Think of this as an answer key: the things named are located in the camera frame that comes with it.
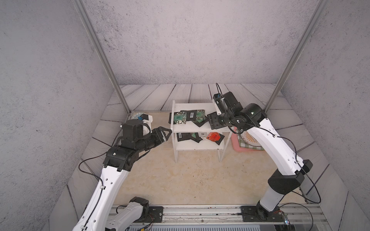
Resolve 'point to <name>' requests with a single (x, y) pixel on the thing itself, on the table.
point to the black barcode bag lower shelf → (182, 136)
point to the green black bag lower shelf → (194, 136)
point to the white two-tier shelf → (191, 131)
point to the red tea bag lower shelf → (215, 136)
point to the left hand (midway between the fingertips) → (171, 133)
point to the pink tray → (236, 145)
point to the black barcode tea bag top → (191, 115)
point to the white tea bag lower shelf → (203, 135)
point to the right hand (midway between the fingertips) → (215, 119)
